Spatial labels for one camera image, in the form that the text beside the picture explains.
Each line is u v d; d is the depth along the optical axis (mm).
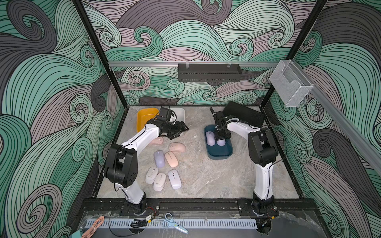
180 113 1136
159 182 796
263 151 542
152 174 831
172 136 792
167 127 743
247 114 1073
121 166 459
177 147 949
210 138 966
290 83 790
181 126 789
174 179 813
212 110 868
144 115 1133
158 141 971
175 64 950
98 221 690
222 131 832
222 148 950
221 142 959
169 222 697
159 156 892
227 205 754
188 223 698
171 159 895
